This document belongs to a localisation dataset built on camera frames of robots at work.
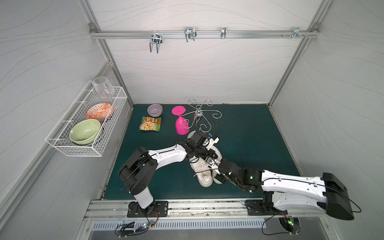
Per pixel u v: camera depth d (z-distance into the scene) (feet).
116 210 2.45
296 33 2.51
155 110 3.65
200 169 2.63
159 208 2.41
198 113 2.55
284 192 1.61
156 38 2.57
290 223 2.35
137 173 1.48
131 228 2.30
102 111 2.35
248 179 1.81
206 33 2.54
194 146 2.25
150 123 3.51
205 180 2.54
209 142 2.36
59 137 1.83
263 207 2.17
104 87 2.16
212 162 2.09
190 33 2.50
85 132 2.04
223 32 2.61
